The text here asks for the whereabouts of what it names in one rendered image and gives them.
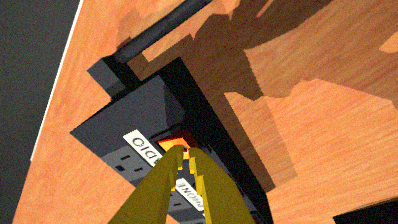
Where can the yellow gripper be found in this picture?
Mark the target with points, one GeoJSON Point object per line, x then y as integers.
{"type": "Point", "coordinates": [149, 202]}

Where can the black power strip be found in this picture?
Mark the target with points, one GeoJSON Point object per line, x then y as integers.
{"type": "Point", "coordinates": [147, 118]}

